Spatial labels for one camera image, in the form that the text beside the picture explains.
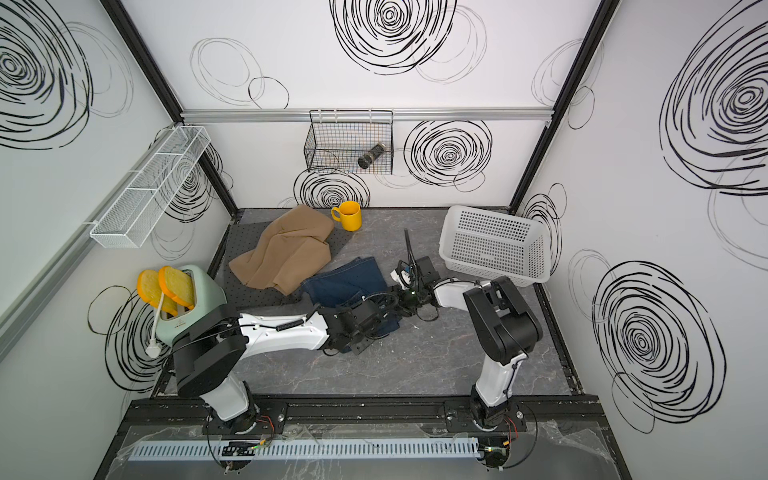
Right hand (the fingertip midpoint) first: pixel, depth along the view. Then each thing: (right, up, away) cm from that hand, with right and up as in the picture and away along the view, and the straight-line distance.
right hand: (383, 308), depth 90 cm
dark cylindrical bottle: (-5, +45, 0) cm, 45 cm away
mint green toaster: (-48, +5, -8) cm, 49 cm away
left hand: (-6, -6, -2) cm, 9 cm away
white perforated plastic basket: (+41, +19, +19) cm, 49 cm away
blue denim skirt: (-12, +6, +9) cm, 16 cm away
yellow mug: (-12, +30, +19) cm, 37 cm away
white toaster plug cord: (-56, -6, -17) cm, 59 cm away
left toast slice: (-58, +10, -16) cm, 61 cm away
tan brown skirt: (-30, +17, +9) cm, 36 cm away
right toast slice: (-53, +9, -13) cm, 55 cm away
